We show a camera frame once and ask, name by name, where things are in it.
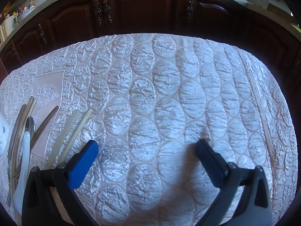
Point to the white ceramic spoon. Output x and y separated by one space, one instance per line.
22 176

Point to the quilted white tablecloth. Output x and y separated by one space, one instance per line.
152 94

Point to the cream microwave oven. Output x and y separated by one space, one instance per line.
6 28

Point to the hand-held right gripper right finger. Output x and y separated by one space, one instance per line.
208 162

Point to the tan bamboo chopstick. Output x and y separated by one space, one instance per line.
33 103
27 106

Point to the metal spoon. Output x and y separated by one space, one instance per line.
30 123

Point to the white floral cup teal rim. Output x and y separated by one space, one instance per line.
3 134

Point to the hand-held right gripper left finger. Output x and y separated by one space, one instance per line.
83 167

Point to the brown wooden cabinet door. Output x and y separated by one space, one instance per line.
25 40
7 56
70 18
216 14
145 4

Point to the dark sauce bottle red label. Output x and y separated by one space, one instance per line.
19 10

